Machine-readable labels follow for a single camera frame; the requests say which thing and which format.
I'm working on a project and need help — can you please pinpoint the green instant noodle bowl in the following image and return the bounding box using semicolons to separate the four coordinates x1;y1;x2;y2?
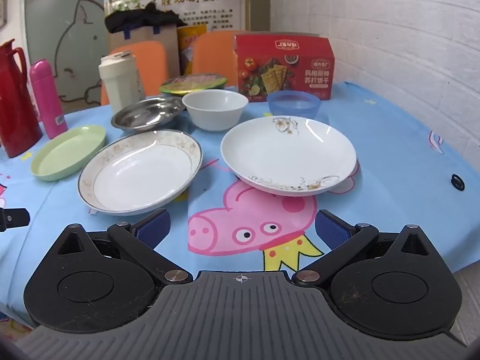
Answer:
159;73;228;98

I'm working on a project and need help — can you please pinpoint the red cracker box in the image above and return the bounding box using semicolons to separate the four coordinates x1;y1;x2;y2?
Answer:
234;34;335;103

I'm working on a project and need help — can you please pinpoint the blue plastic bowl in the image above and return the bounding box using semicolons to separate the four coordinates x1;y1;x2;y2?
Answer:
266;91;322;119

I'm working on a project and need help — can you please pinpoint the floral white plate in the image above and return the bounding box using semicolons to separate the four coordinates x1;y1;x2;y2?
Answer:
220;116;358;196

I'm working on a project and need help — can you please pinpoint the orange chair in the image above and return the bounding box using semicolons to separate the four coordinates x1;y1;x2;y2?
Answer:
100;41;169;106
192;31;248;87

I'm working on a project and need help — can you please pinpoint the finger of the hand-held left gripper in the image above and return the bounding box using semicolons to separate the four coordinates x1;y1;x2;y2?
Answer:
0;208;31;232

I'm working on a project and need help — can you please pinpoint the grey-rimmed white plate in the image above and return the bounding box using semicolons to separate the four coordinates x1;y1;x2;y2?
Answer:
78;129;203;216

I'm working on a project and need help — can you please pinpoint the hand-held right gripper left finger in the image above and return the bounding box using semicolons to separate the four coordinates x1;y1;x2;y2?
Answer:
49;210;194;285

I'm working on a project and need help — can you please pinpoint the red thermos jug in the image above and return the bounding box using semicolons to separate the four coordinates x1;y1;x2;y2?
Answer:
0;38;43;158

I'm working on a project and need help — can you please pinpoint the pink thermos bottle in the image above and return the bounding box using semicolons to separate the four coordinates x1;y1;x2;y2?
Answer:
30;59;69;139

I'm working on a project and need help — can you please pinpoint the yellow snack bag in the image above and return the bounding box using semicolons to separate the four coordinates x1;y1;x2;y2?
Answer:
176;26;208;76

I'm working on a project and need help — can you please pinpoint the green plastic plate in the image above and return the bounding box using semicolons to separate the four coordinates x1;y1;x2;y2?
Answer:
31;125;107;182

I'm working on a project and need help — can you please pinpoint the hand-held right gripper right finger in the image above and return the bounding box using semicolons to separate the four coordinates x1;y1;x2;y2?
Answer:
292;210;441;286

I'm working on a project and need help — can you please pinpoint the white ceramic bowl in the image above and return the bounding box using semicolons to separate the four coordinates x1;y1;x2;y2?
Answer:
182;90;250;132

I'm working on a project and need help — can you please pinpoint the stainless steel bowl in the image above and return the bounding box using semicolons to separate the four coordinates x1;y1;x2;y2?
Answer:
111;97;186;132

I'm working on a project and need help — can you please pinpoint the brown paper bag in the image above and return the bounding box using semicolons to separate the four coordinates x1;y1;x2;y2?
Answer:
109;22;181;76

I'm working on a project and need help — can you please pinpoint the frosted glass panel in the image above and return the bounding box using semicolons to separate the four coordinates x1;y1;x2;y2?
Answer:
22;0;106;109

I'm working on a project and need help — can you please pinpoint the white travel tumbler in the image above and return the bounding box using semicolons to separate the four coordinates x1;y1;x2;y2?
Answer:
98;50;145;113

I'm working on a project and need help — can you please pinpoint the blue cartoon tablecloth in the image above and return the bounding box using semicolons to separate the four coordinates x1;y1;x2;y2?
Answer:
0;80;480;331

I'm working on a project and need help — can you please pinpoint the wall poster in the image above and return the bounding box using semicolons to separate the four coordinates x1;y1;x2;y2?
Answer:
103;0;263;34

